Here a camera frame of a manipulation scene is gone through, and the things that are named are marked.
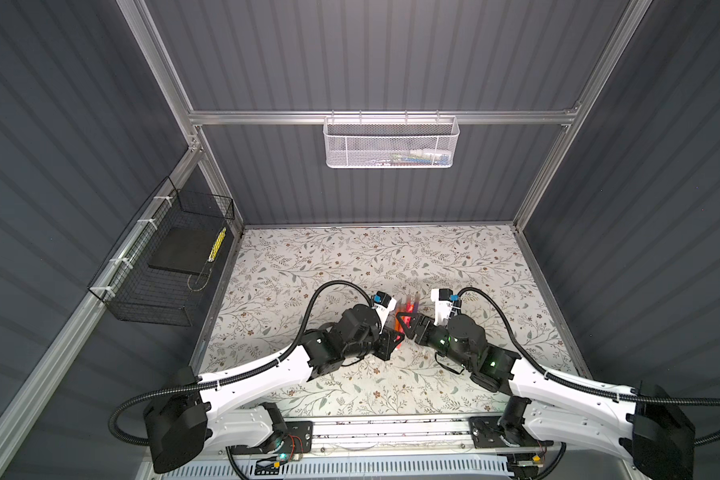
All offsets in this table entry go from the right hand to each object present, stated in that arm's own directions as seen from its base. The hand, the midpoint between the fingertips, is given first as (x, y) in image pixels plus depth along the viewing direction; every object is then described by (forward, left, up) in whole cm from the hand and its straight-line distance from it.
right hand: (402, 320), depth 75 cm
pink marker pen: (0, -1, +1) cm, 2 cm away
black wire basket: (+7, +60, +12) cm, 62 cm away
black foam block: (+13, +54, +14) cm, 57 cm away
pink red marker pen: (+16, -4, -18) cm, 24 cm away
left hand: (-4, 0, -2) cm, 4 cm away
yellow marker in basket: (+19, +49, +11) cm, 54 cm away
